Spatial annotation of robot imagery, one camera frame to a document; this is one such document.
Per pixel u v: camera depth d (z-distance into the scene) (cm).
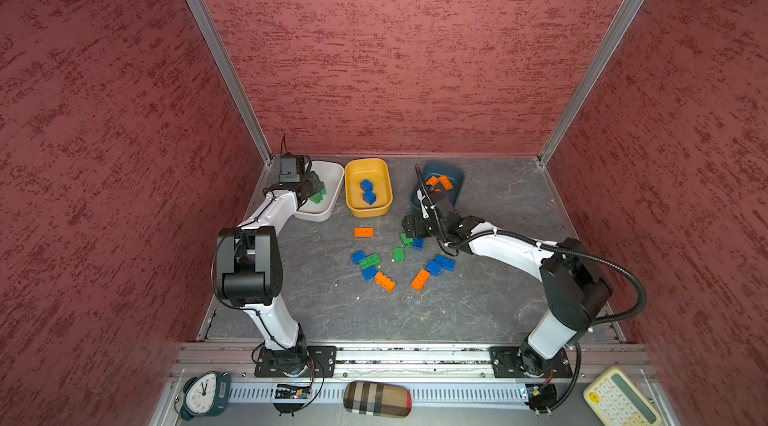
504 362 74
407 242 95
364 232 98
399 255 92
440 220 68
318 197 107
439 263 90
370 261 90
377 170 114
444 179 112
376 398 67
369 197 107
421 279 88
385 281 86
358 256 94
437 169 114
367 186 110
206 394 66
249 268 49
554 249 49
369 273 89
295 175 74
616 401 68
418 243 95
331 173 114
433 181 113
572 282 48
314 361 74
